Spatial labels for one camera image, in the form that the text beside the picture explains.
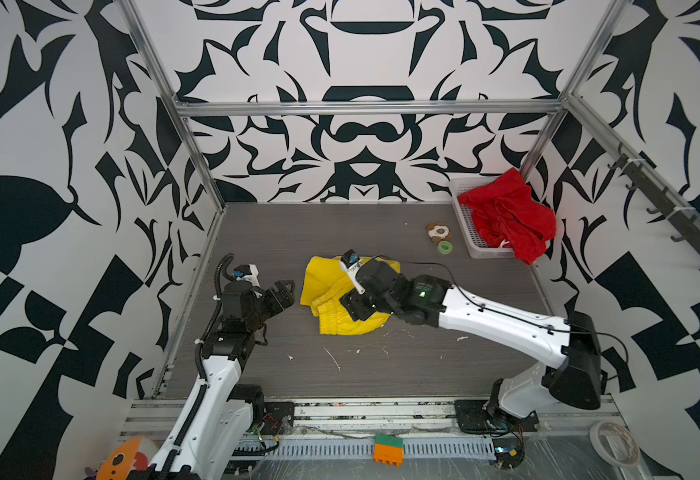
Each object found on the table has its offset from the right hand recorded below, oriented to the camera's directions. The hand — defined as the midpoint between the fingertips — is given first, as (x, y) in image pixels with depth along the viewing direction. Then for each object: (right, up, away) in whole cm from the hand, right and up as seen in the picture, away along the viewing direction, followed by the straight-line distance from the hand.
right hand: (350, 291), depth 74 cm
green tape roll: (+33, +9, +34) cm, 48 cm away
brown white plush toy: (+31, +15, +34) cm, 49 cm away
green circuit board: (+37, -37, -2) cm, 53 cm away
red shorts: (+53, +21, +31) cm, 65 cm away
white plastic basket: (+40, +11, +23) cm, 47 cm away
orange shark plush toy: (-46, -32, -13) cm, 57 cm away
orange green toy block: (+9, -36, -3) cm, 37 cm away
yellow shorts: (-8, 0, +17) cm, 19 cm away
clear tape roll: (+62, -36, -2) cm, 72 cm away
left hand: (-18, +1, +7) cm, 19 cm away
